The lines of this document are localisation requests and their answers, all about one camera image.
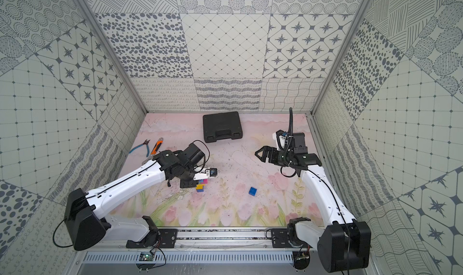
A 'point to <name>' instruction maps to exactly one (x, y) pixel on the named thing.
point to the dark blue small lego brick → (200, 190)
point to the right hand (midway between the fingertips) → (263, 157)
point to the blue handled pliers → (146, 143)
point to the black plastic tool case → (223, 125)
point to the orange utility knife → (156, 147)
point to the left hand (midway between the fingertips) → (199, 177)
